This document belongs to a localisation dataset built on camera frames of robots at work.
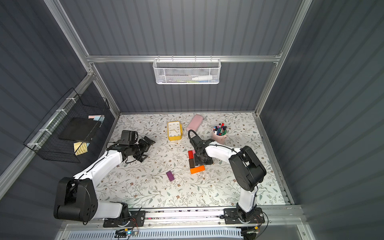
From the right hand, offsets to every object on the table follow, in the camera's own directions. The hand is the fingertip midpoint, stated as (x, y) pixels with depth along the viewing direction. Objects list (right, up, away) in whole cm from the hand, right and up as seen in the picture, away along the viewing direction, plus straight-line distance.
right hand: (200, 163), depth 91 cm
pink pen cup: (+12, +18, +2) cm, 22 cm away
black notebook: (-62, +22, -16) cm, 68 cm away
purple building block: (-18, -6, -4) cm, 20 cm away
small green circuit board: (-38, -28, -22) cm, 52 cm away
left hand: (-27, +11, -5) cm, 30 cm away
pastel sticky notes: (-58, +28, -9) cm, 65 cm away
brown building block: (-5, 0, +1) cm, 6 cm away
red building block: (-6, +5, +5) cm, 10 cm away
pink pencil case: (-3, +26, +21) cm, 33 cm away
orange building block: (-1, -3, -1) cm, 3 cm away
